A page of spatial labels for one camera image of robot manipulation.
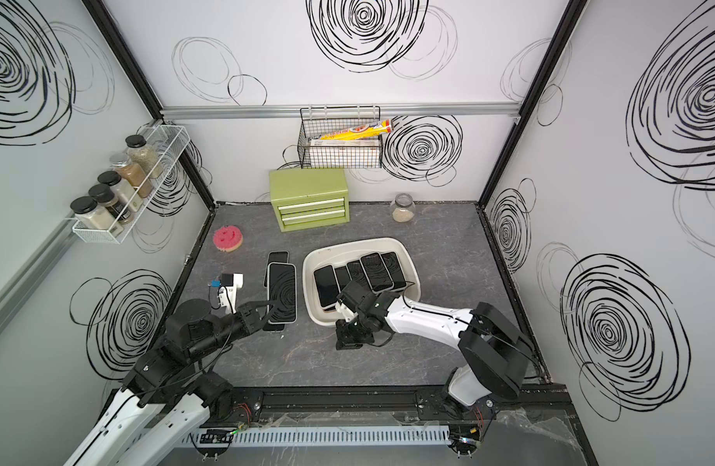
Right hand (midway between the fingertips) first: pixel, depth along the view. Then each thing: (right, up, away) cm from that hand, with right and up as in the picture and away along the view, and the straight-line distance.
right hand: (334, 349), depth 78 cm
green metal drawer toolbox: (-11, +43, +22) cm, 50 cm away
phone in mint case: (+1, +17, +18) cm, 25 cm away
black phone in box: (+13, +18, +18) cm, 29 cm away
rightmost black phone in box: (+18, +19, +18) cm, 32 cm away
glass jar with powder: (+23, +41, +33) cm, 57 cm away
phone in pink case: (-4, +14, +16) cm, 22 cm away
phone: (-24, +23, +25) cm, 41 cm away
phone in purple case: (+6, +18, +19) cm, 26 cm away
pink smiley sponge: (-42, +29, +28) cm, 58 cm away
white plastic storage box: (-1, +24, +21) cm, 32 cm away
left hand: (-12, +15, -11) cm, 22 cm away
